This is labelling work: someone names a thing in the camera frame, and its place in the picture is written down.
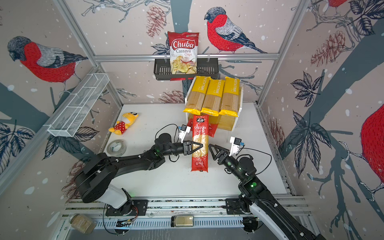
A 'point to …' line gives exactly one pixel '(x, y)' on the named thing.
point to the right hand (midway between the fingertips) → (208, 150)
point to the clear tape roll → (117, 147)
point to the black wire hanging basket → (207, 68)
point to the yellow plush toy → (127, 119)
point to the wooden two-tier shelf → (223, 122)
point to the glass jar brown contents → (81, 224)
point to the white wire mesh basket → (65, 125)
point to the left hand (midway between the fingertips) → (201, 147)
